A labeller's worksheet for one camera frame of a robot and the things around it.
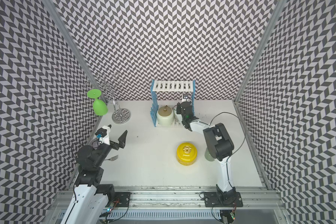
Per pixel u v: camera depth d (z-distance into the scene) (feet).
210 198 2.42
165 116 3.07
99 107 2.83
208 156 2.84
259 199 2.47
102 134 1.90
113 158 2.75
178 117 3.19
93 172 1.79
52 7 2.37
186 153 2.65
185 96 2.77
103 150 2.00
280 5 2.20
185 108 2.47
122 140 2.11
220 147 1.77
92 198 1.67
